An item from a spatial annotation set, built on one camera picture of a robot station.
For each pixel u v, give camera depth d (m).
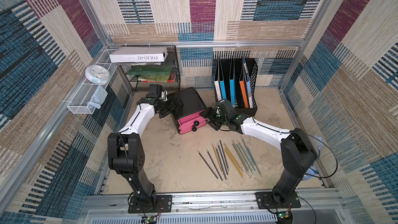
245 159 0.87
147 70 0.97
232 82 0.85
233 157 0.88
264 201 0.73
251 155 0.88
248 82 0.83
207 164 0.85
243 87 0.87
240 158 0.87
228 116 0.67
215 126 0.79
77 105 0.69
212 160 0.87
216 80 0.83
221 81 0.83
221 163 0.86
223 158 0.87
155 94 0.71
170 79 1.01
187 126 0.82
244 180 0.80
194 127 0.95
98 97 0.69
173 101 0.81
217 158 0.87
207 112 0.79
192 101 0.91
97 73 0.76
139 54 0.79
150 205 0.67
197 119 0.85
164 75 1.03
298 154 0.47
